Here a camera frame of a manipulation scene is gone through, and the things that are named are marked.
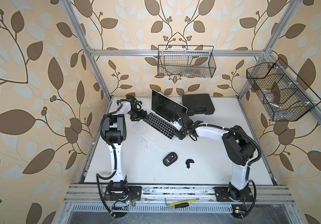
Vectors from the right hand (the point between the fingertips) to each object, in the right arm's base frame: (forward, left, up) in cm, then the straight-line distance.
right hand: (178, 131), depth 97 cm
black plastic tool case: (+25, -18, +1) cm, 31 cm away
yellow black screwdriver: (-43, 0, -1) cm, 43 cm away
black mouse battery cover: (-21, -4, -1) cm, 22 cm away
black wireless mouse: (-19, +7, 0) cm, 21 cm away
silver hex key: (-42, +10, -2) cm, 43 cm away
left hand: (+13, +27, +2) cm, 30 cm away
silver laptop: (+6, +15, -1) cm, 16 cm away
